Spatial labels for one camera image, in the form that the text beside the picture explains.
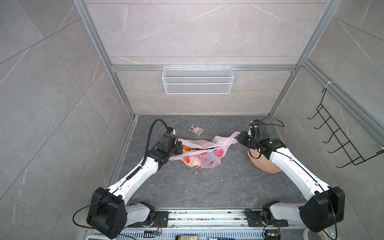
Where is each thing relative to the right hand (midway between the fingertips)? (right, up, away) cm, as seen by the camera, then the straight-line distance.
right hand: (238, 135), depth 83 cm
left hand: (-33, -4, +1) cm, 34 cm away
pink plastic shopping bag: (-23, -10, -6) cm, 26 cm away
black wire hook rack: (+39, -7, -24) cm, 46 cm away
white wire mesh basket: (-23, +37, +17) cm, 47 cm away
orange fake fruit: (-29, -7, -4) cm, 30 cm away
